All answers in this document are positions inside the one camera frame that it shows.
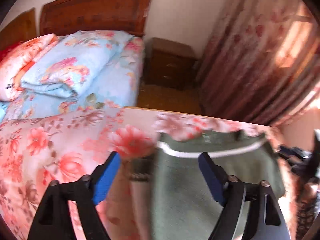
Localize pink floral pillow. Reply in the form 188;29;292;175
1;34;58;101

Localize green knit sweater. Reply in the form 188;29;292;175
130;131;285;239

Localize red dotted cloth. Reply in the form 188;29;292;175
0;41;23;61

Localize blue floral bed sheet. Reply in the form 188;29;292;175
1;36;144;122

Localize floral pink curtain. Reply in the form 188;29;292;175
197;0;319;126

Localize floral pink bed sheet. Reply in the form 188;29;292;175
1;108;297;239

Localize dark wooden nightstand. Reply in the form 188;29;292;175
144;37;197;90

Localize brown wooden headboard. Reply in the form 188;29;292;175
39;0;151;37

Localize light blue folded quilt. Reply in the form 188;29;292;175
21;30;133;98

